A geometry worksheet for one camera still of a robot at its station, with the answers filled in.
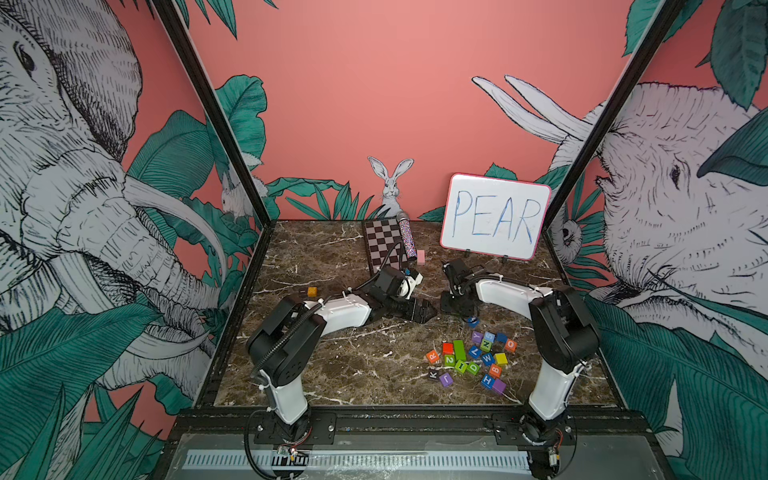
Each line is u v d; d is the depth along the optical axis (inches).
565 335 19.5
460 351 34.5
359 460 27.6
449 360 33.1
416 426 29.8
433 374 32.2
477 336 35.2
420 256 42.7
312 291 38.7
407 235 44.2
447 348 34.7
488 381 32.1
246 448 27.0
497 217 41.1
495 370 32.9
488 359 33.7
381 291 28.6
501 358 33.1
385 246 43.6
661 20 27.6
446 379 32.1
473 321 36.1
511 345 34.6
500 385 31.8
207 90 32.2
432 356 33.7
